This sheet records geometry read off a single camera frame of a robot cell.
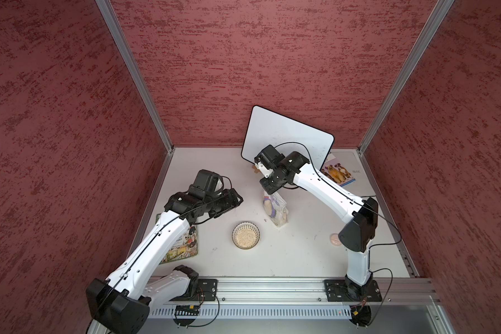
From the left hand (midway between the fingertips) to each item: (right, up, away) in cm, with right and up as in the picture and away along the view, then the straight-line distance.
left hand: (235, 207), depth 74 cm
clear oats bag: (+16, -2, +6) cm, 17 cm away
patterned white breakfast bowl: (+3, -13, +9) cm, 17 cm away
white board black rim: (+22, +30, +18) cm, 41 cm away
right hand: (+14, +6, +8) cm, 17 cm away
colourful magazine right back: (+49, +14, +36) cm, 62 cm away
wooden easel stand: (+8, +14, +2) cm, 16 cm away
